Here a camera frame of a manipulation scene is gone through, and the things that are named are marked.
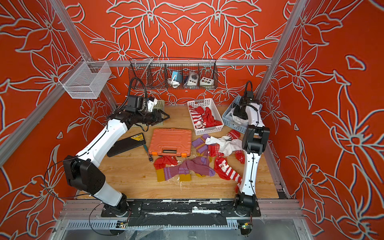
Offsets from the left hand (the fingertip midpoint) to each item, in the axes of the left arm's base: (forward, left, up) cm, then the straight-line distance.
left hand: (167, 116), depth 79 cm
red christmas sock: (+16, -25, -20) cm, 36 cm away
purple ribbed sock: (-16, -19, -24) cm, 34 cm away
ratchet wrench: (-12, +11, -25) cm, 30 cm away
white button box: (+29, -21, +3) cm, 36 cm away
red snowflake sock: (-8, -44, -24) cm, 50 cm away
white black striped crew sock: (-2, -35, -22) cm, 41 cm away
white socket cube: (+26, -12, +6) cm, 29 cm away
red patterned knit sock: (-5, -27, -24) cm, 37 cm away
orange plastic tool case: (-1, 0, -24) cm, 24 cm away
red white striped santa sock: (-18, -34, -24) cm, 45 cm away
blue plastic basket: (+16, -38, -19) cm, 45 cm away
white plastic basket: (+36, -23, -21) cm, 47 cm away
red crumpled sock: (-15, +4, -25) cm, 29 cm away
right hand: (+22, -43, -17) cm, 51 cm away
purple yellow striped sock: (-4, -20, -24) cm, 32 cm away
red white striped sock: (+21, -16, -19) cm, 33 cm away
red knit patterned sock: (+8, -42, -25) cm, 50 cm away
